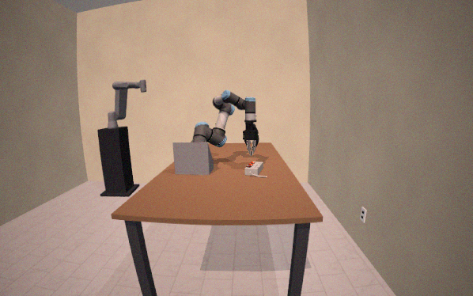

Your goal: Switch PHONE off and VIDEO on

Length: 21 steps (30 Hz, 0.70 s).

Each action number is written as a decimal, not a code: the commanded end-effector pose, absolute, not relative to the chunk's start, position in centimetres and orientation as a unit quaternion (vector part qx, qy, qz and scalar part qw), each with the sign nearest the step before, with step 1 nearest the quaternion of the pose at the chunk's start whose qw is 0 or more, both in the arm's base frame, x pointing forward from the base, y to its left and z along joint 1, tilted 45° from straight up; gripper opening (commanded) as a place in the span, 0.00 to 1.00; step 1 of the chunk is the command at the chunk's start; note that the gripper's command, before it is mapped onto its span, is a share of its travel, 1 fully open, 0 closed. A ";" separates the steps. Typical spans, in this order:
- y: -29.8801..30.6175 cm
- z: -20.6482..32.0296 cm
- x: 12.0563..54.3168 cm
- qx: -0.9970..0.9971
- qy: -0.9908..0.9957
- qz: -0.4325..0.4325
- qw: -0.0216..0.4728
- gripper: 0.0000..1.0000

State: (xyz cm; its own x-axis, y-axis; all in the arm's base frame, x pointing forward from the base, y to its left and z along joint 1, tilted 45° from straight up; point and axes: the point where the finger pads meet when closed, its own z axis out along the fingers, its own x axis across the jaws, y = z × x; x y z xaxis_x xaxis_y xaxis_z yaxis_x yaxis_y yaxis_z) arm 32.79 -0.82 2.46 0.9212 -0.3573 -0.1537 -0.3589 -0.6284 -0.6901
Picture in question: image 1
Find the white power strip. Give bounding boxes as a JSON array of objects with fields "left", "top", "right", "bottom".
[{"left": 244, "top": 161, "right": 267, "bottom": 177}]

